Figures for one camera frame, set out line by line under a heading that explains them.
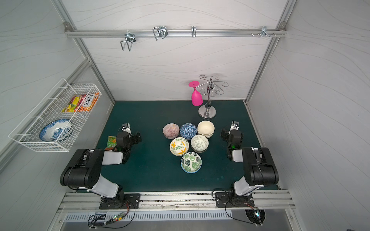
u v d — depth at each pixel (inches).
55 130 24.7
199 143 36.6
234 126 32.2
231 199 26.5
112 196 24.2
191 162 33.4
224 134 33.9
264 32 30.1
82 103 28.8
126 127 32.1
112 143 35.7
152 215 27.7
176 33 31.2
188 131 38.8
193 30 28.4
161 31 30.0
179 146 35.9
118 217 27.0
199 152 33.9
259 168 18.3
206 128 38.4
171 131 38.7
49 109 25.5
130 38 30.9
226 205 28.8
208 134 36.6
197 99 40.0
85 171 18.0
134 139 33.9
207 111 43.8
